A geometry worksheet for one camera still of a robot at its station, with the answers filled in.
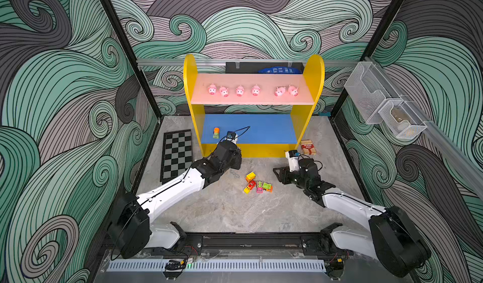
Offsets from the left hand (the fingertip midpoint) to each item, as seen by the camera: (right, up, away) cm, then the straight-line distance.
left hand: (238, 150), depth 80 cm
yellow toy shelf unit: (+19, +19, +42) cm, 50 cm away
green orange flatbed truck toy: (+14, -18, +7) cm, 24 cm away
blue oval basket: (+21, +39, +12) cm, 46 cm away
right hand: (+20, -10, +7) cm, 23 cm away
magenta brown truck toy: (+10, -20, +7) cm, 23 cm away
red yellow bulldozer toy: (+6, -18, +7) cm, 21 cm away
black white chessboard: (-33, -5, +17) cm, 37 cm away
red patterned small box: (+39, -1, +23) cm, 46 cm away
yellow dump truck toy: (+6, -15, +11) cm, 20 cm away
